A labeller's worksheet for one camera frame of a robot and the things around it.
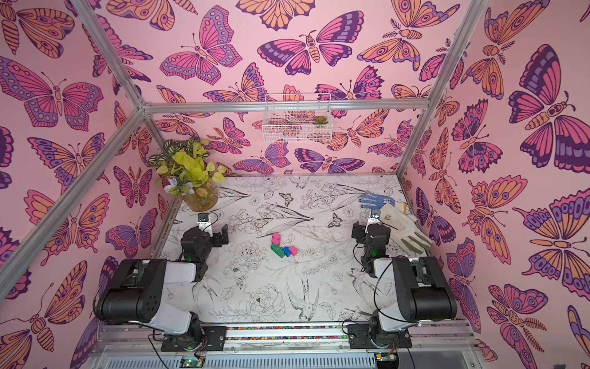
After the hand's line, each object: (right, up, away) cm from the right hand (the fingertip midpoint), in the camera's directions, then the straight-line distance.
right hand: (373, 222), depth 93 cm
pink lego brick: (-40, -7, +3) cm, 41 cm away
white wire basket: (-35, +45, +7) cm, 57 cm away
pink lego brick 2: (-32, -12, 0) cm, 34 cm away
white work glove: (+16, -4, +6) cm, 17 cm away
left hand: (-64, 0, +1) cm, 64 cm away
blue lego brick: (-35, -11, -2) cm, 36 cm away
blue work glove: (+5, +9, +17) cm, 20 cm away
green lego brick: (-39, -11, -1) cm, 40 cm away
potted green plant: (-79, +22, +4) cm, 82 cm away
